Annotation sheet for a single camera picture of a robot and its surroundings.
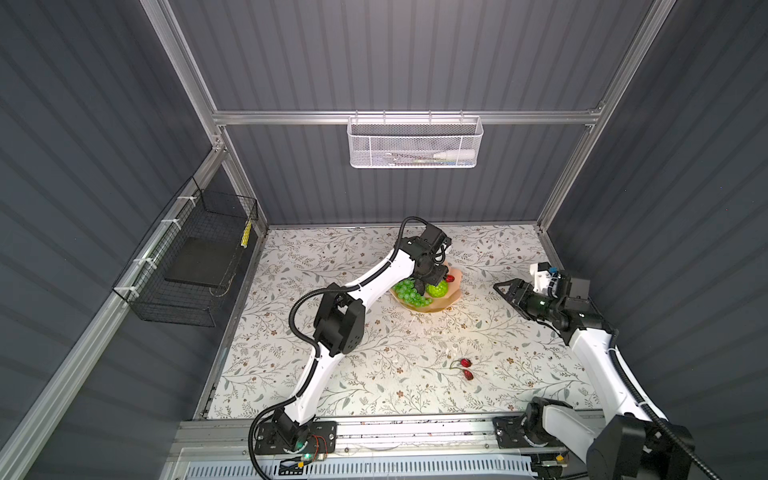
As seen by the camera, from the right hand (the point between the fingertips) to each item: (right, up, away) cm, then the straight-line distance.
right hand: (506, 293), depth 81 cm
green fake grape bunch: (-26, 0, +11) cm, 29 cm away
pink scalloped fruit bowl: (-16, -5, +14) cm, 22 cm away
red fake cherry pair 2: (-10, -21, +4) cm, 23 cm away
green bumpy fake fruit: (-17, -1, +13) cm, 21 cm away
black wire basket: (-82, +7, -8) cm, 83 cm away
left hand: (-17, +4, +13) cm, 22 cm away
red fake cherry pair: (-12, +3, +17) cm, 21 cm away
